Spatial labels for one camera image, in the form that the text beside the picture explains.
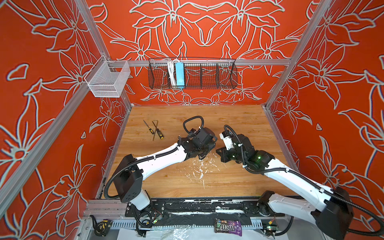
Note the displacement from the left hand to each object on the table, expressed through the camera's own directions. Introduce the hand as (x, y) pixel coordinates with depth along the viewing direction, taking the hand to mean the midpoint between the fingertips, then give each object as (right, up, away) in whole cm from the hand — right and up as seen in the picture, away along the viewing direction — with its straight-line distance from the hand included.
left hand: (217, 143), depth 78 cm
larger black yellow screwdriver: (-35, +2, +22) cm, 42 cm away
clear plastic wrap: (-21, -39, -10) cm, 46 cm away
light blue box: (-21, +40, +12) cm, 47 cm away
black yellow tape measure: (-55, -37, -12) cm, 67 cm away
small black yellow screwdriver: (-44, +6, +27) cm, 52 cm away
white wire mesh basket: (-67, +39, +15) cm, 79 cm away
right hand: (-2, -4, -1) cm, 4 cm away
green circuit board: (+23, -39, -9) cm, 46 cm away
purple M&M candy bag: (+5, -37, -10) cm, 39 cm away
